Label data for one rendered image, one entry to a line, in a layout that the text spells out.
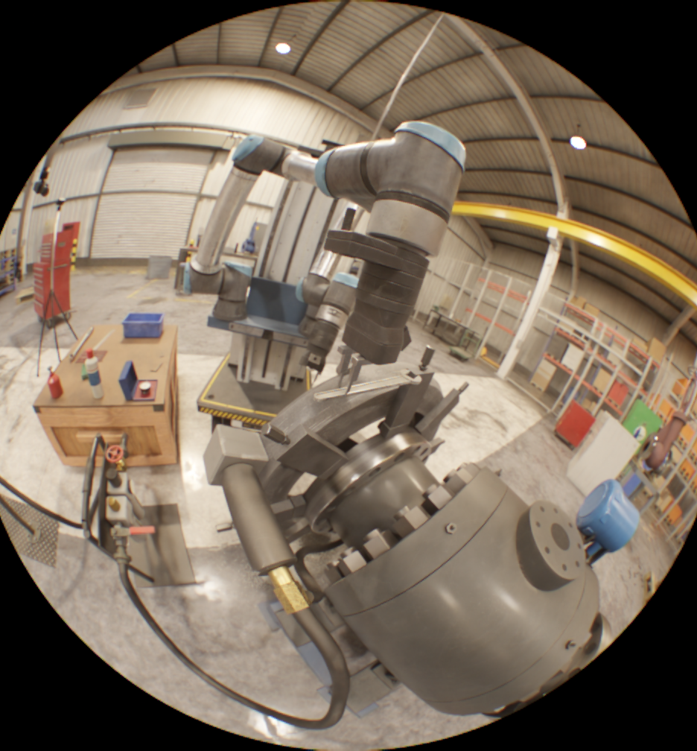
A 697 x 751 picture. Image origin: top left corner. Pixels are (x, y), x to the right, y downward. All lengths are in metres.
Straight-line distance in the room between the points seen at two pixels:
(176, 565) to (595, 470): 4.56
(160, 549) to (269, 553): 0.93
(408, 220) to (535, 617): 0.63
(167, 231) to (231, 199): 8.09
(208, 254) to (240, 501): 0.88
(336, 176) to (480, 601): 0.68
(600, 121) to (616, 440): 7.16
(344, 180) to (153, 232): 8.88
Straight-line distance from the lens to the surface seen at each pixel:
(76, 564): 1.46
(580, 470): 4.23
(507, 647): 0.54
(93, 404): 1.24
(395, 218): 0.25
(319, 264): 0.86
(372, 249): 0.22
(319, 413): 0.45
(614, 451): 4.21
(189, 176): 9.13
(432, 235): 0.26
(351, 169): 0.33
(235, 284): 1.14
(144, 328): 1.74
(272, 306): 1.28
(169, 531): 1.28
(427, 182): 0.27
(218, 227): 0.96
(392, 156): 0.29
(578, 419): 5.74
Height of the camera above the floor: 1.16
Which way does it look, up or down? 25 degrees down
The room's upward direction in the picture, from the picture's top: 21 degrees clockwise
